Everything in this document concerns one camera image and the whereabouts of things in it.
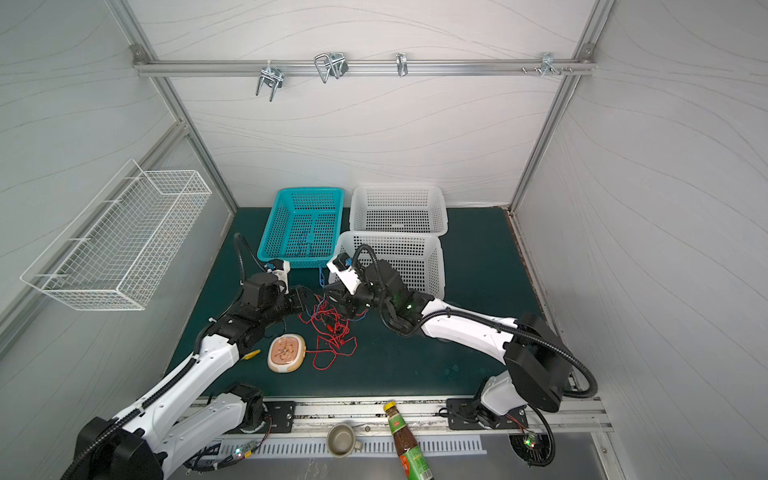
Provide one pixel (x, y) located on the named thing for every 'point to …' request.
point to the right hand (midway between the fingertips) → (331, 278)
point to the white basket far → (409, 208)
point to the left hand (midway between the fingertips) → (312, 285)
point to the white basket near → (418, 257)
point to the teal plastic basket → (305, 227)
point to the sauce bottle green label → (411, 456)
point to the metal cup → (341, 441)
